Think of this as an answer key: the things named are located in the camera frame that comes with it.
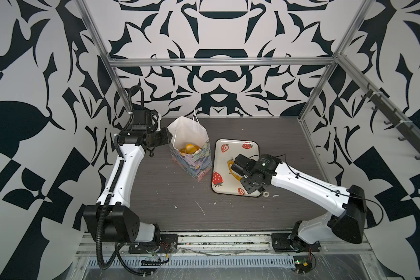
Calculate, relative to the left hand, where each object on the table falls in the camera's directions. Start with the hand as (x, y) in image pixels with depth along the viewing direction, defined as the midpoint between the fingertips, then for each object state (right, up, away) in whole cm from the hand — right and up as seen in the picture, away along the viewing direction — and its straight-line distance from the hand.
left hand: (166, 133), depth 80 cm
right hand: (+37, -21, -3) cm, 42 cm away
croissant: (+9, -8, +8) cm, 14 cm away
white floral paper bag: (+8, +2, +9) cm, 13 cm away
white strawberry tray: (+29, -10, +25) cm, 39 cm away
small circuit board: (+57, -53, -9) cm, 78 cm away
